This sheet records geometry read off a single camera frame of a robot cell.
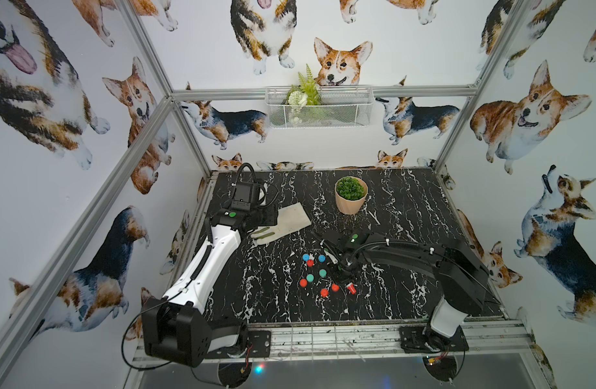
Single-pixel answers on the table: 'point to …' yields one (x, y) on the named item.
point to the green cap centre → (322, 273)
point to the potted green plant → (350, 194)
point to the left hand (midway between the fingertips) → (274, 207)
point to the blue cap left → (305, 257)
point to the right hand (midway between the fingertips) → (334, 281)
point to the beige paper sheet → (290, 220)
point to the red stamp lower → (351, 288)
